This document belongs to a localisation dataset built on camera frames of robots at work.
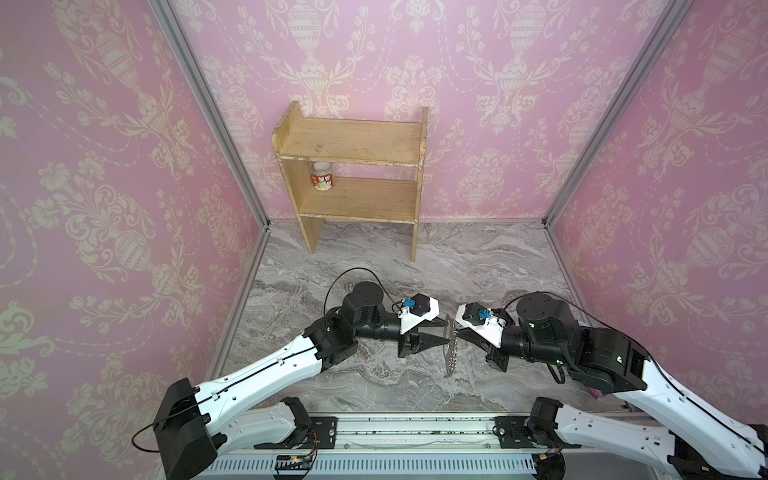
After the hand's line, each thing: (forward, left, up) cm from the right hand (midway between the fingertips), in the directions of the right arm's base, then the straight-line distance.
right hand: (462, 329), depth 62 cm
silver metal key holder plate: (-3, +2, -5) cm, 6 cm away
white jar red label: (+55, +35, 0) cm, 65 cm away
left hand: (-1, +4, 0) cm, 4 cm away
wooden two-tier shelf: (+64, +27, -4) cm, 69 cm away
